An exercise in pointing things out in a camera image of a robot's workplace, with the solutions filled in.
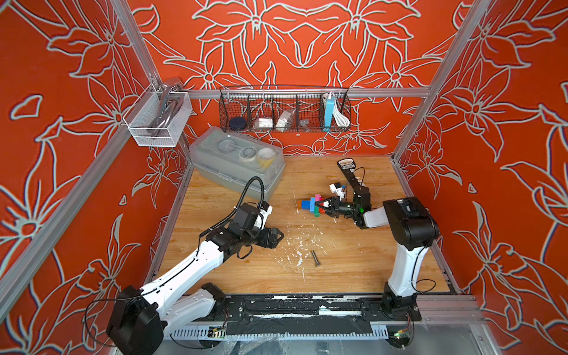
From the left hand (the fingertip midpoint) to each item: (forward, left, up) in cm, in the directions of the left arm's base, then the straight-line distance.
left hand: (275, 231), depth 79 cm
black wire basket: (+51, 0, +19) cm, 54 cm away
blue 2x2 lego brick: (+15, -11, -3) cm, 19 cm away
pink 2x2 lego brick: (+18, -16, -3) cm, 25 cm away
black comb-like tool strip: (+45, -35, -10) cm, 58 cm away
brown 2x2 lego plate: (+15, -9, -5) cm, 18 cm away
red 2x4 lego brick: (+12, -18, -3) cm, 22 cm away
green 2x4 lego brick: (+12, -16, -3) cm, 20 cm away
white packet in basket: (+36, +7, +21) cm, 43 cm away
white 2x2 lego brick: (+14, -20, -1) cm, 25 cm away
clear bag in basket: (+40, -1, +20) cm, 45 cm away
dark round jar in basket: (+39, +19, +19) cm, 47 cm away
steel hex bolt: (-6, -17, -12) cm, 21 cm away
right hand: (+14, -15, -3) cm, 21 cm away
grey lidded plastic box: (+30, +22, +6) cm, 37 cm away
